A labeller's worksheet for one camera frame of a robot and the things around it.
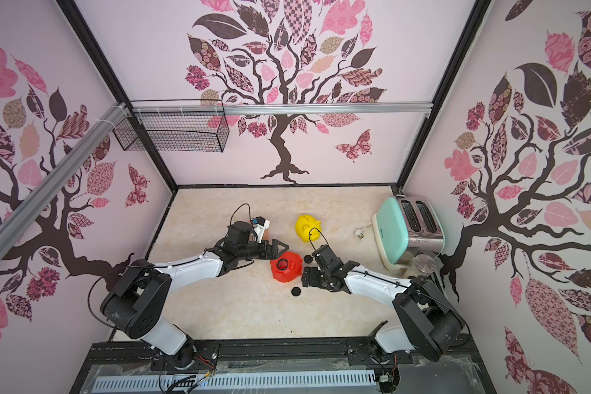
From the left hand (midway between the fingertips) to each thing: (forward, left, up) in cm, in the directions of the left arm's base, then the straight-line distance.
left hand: (283, 251), depth 87 cm
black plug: (+1, -9, -8) cm, 13 cm away
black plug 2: (-12, -5, -9) cm, 15 cm away
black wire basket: (+42, +43, +26) cm, 66 cm away
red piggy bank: (-6, -2, 0) cm, 6 cm away
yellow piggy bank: (+10, -9, 0) cm, 14 cm away
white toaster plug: (+12, -31, -7) cm, 34 cm away
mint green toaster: (+4, -44, +9) cm, 45 cm away
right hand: (-7, -10, -7) cm, 14 cm away
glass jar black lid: (-8, -47, +5) cm, 48 cm away
